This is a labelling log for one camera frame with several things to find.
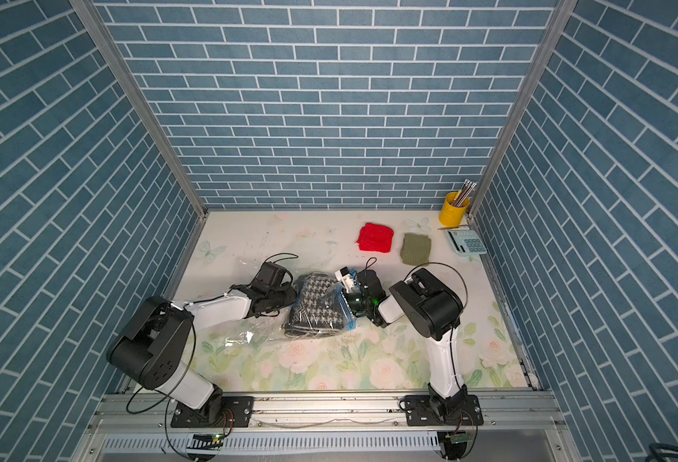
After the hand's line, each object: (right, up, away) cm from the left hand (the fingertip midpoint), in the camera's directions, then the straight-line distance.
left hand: (302, 297), depth 94 cm
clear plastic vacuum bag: (-10, -9, -5) cm, 14 cm away
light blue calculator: (+61, +18, +17) cm, 66 cm away
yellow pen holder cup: (+55, +28, +18) cm, 65 cm away
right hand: (+7, -2, -4) cm, 8 cm away
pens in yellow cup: (+59, +36, +15) cm, 71 cm away
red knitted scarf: (+26, +19, +15) cm, 35 cm away
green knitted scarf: (+40, +15, +11) cm, 44 cm away
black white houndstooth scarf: (+6, -2, -5) cm, 8 cm away
